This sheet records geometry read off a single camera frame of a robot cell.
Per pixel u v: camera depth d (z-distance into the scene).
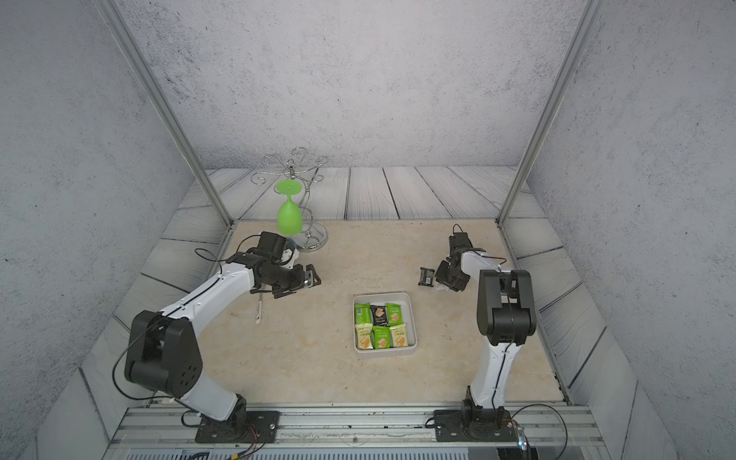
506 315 0.52
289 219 0.91
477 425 0.66
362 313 0.91
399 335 0.87
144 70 0.79
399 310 0.93
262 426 0.73
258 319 0.93
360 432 0.73
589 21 0.71
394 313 0.93
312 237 1.16
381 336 0.87
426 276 1.02
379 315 0.91
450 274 0.87
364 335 0.86
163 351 0.46
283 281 0.75
